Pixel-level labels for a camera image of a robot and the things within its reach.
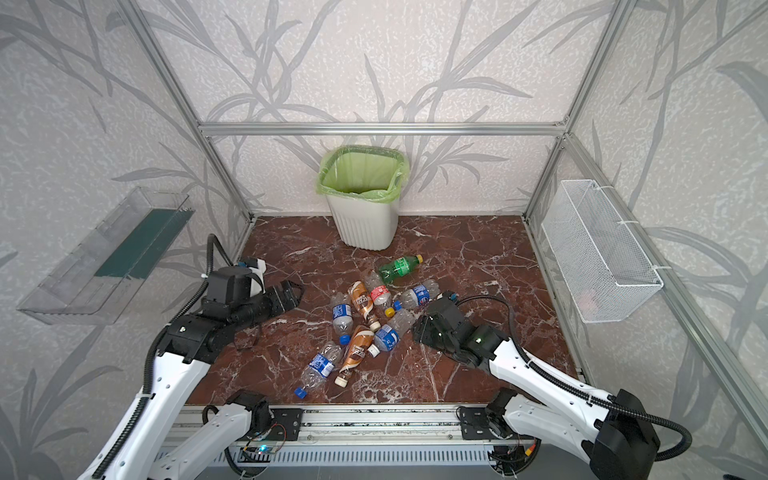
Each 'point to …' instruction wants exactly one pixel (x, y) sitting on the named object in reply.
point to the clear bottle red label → (379, 293)
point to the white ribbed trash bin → (365, 224)
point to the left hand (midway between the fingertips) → (297, 285)
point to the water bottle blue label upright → (342, 322)
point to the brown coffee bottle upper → (363, 304)
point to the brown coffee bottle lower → (361, 340)
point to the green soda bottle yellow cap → (399, 267)
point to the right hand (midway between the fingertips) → (417, 322)
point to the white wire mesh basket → (607, 276)
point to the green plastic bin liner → (363, 172)
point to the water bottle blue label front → (319, 369)
